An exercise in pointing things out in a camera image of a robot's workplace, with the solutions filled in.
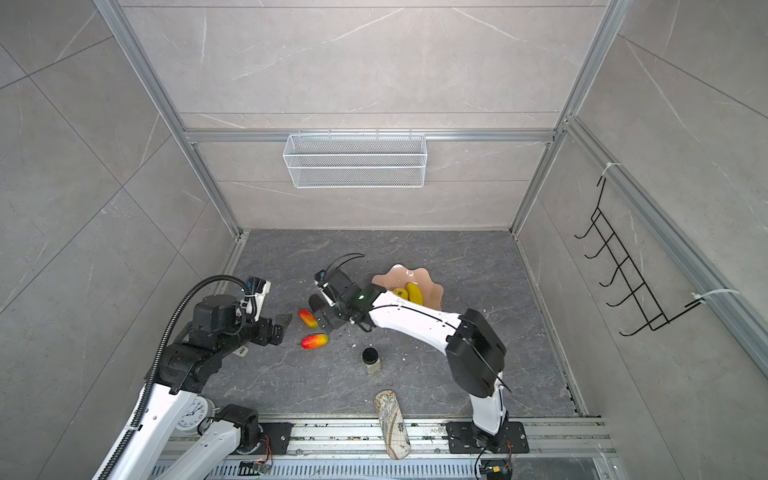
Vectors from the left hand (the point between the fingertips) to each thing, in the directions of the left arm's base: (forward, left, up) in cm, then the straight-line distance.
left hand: (271, 304), depth 73 cm
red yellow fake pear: (-1, -7, -21) cm, 22 cm away
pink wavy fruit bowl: (+14, -44, -19) cm, 50 cm away
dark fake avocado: (+13, -6, -21) cm, 25 cm away
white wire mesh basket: (+52, -20, +7) cm, 56 cm away
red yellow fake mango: (+7, -4, -20) cm, 22 cm away
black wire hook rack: (-6, -83, +11) cm, 84 cm away
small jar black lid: (-10, -25, -14) cm, 30 cm away
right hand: (+5, -14, -10) cm, 18 cm away
